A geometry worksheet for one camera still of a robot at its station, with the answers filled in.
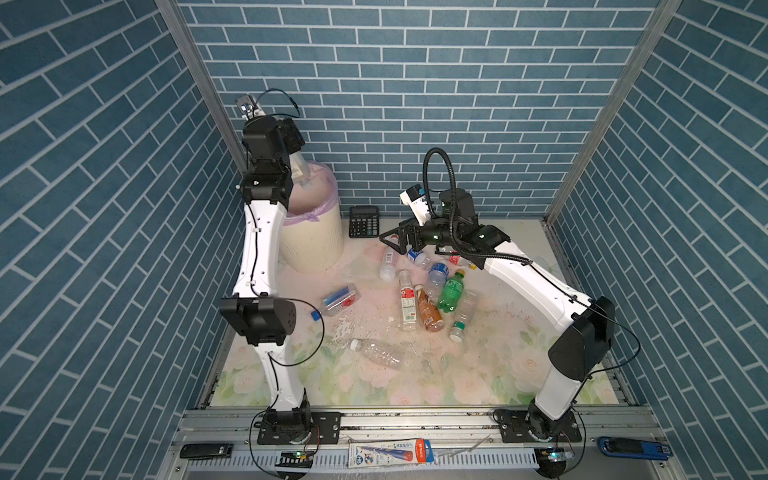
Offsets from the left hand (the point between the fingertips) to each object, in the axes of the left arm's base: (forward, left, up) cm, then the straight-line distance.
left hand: (276, 118), depth 71 cm
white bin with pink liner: (-13, -6, -26) cm, 30 cm away
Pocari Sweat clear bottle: (-13, -43, -49) cm, 67 cm away
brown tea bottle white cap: (-28, -39, -45) cm, 66 cm away
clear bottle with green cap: (-24, -52, -52) cm, 77 cm away
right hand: (-18, -27, -19) cm, 37 cm away
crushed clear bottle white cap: (-37, -24, -51) cm, 68 cm away
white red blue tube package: (-62, -27, -50) cm, 84 cm away
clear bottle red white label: (-24, -33, -46) cm, 61 cm away
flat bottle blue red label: (-22, -10, -49) cm, 55 cm away
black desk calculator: (+14, -17, -50) cm, 54 cm away
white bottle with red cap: (-10, -27, -47) cm, 55 cm away
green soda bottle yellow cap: (-21, -47, -46) cm, 69 cm away
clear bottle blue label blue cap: (-6, -38, -48) cm, 62 cm away
